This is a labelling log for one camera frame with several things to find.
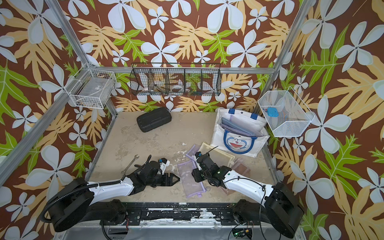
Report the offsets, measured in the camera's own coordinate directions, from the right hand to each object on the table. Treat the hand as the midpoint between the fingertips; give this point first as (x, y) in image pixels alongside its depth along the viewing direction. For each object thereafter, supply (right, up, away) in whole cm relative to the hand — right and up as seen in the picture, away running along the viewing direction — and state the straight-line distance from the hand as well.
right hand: (193, 172), depth 84 cm
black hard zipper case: (-31, +31, +24) cm, 50 cm away
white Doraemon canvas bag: (+27, +22, 0) cm, 35 cm away
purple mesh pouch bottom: (+23, +25, +5) cm, 34 cm away
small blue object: (+47, +35, +2) cm, 58 cm away
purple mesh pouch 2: (+1, +10, +14) cm, 17 cm away
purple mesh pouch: (+24, +28, +6) cm, 37 cm away
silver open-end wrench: (-37, +6, +12) cm, 39 cm away
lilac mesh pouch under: (-1, -9, 0) cm, 9 cm away
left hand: (-9, -3, -1) cm, 9 cm away
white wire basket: (-60, +50, +3) cm, 78 cm away
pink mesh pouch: (+28, +2, +2) cm, 28 cm away
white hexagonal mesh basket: (+53, +34, 0) cm, 63 cm away
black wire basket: (-11, +58, +13) cm, 60 cm away
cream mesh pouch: (+17, +7, +12) cm, 22 cm away
